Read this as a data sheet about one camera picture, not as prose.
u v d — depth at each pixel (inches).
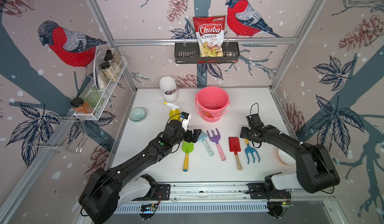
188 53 37.4
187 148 34.9
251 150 33.7
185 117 27.6
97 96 26.8
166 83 41.8
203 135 36.4
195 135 28.5
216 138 35.8
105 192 15.5
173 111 36.1
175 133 25.2
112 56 32.6
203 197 28.6
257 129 26.1
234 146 35.2
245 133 33.2
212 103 41.8
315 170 16.8
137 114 40.2
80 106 23.4
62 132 22.1
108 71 29.9
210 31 31.6
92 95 27.0
